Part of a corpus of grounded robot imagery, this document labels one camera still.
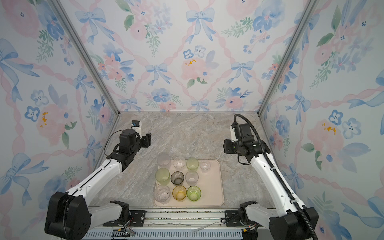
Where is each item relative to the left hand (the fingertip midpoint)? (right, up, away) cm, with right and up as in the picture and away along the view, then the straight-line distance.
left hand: (145, 131), depth 84 cm
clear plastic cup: (+8, -17, +10) cm, 22 cm away
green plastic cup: (+27, -33, -2) cm, 43 cm away
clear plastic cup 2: (+18, -19, +8) cm, 27 cm away
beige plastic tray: (+32, -30, -4) cm, 44 cm away
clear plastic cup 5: (+10, -34, -3) cm, 35 cm away
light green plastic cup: (+26, -20, +8) cm, 34 cm away
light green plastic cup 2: (+9, -26, +2) cm, 27 cm away
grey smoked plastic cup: (+18, -26, +1) cm, 32 cm away
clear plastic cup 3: (+34, -21, +6) cm, 40 cm away
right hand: (+46, -6, -6) cm, 47 cm away
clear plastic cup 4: (+26, -26, +1) cm, 37 cm away
